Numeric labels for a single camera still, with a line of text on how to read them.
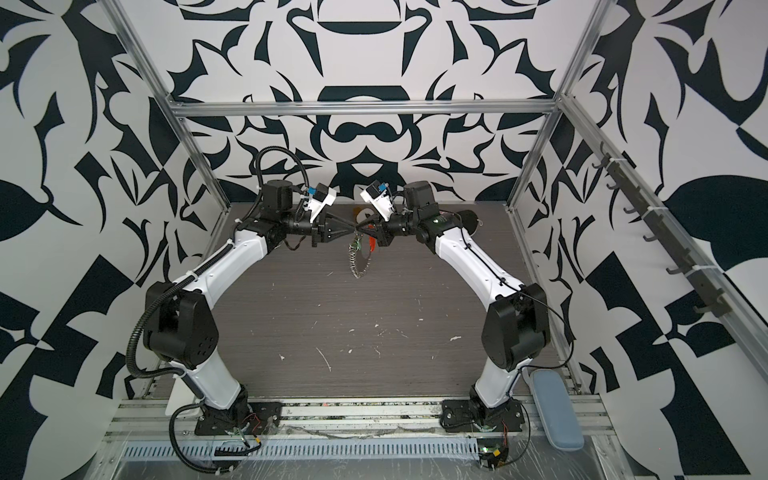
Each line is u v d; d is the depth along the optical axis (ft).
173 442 2.23
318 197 2.20
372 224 2.35
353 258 2.65
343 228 2.44
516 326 1.50
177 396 2.39
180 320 1.53
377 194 2.25
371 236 2.42
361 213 3.69
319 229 2.28
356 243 2.56
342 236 2.45
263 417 2.40
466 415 2.44
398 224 2.29
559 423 2.42
